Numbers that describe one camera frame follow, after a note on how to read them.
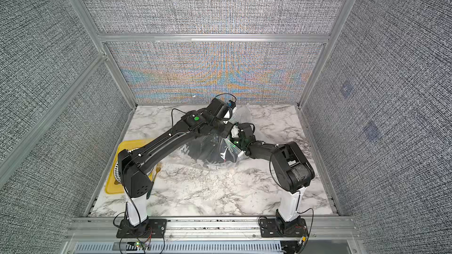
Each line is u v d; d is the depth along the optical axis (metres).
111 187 0.87
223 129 0.70
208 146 0.85
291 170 0.50
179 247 0.70
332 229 0.75
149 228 0.73
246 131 0.76
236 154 0.75
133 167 0.46
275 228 0.72
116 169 0.88
